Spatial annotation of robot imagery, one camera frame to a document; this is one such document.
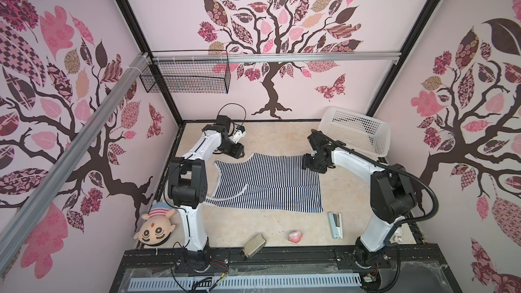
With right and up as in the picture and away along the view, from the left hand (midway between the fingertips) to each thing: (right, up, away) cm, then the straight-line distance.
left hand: (237, 155), depth 95 cm
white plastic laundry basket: (+69, +12, +19) cm, 73 cm away
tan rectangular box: (+9, -33, -21) cm, 40 cm away
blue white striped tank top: (+14, -13, 0) cm, 19 cm away
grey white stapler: (+42, -27, -15) cm, 52 cm away
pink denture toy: (+25, -30, -19) cm, 43 cm away
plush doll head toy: (-27, -25, -21) cm, 43 cm away
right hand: (+33, -4, -2) cm, 34 cm away
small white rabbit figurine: (+66, -30, -17) cm, 75 cm away
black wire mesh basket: (-24, +40, 0) cm, 47 cm away
